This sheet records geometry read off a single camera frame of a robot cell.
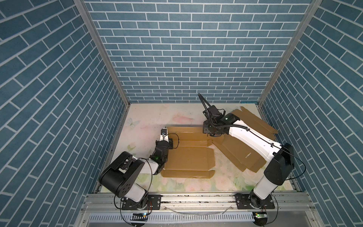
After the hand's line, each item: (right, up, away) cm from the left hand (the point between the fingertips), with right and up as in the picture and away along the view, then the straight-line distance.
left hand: (167, 134), depth 90 cm
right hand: (+23, +5, -7) cm, 25 cm away
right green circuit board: (+51, -41, -17) cm, 68 cm away
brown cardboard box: (+16, -15, 0) cm, 21 cm away
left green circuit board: (-11, -41, -18) cm, 46 cm away
